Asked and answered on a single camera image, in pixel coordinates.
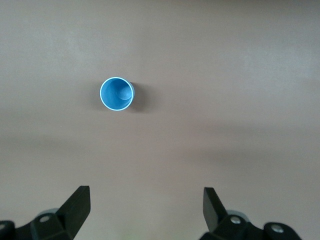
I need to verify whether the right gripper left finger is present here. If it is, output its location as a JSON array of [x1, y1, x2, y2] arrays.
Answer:
[[14, 185, 91, 240]]

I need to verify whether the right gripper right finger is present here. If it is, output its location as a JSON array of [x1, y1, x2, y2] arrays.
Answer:
[[201, 187, 266, 240]]

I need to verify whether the blue plastic cup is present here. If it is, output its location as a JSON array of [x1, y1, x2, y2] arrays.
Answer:
[[99, 77, 136, 111]]

